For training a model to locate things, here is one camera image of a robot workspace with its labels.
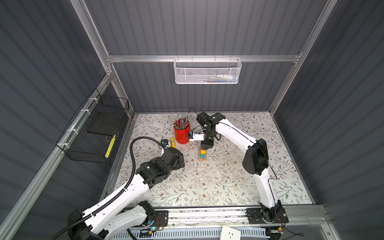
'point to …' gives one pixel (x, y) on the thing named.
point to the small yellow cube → (203, 152)
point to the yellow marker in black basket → (107, 153)
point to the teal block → (203, 156)
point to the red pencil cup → (182, 136)
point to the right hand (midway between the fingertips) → (206, 145)
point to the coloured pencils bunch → (181, 123)
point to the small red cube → (202, 149)
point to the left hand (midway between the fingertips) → (175, 158)
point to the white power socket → (228, 233)
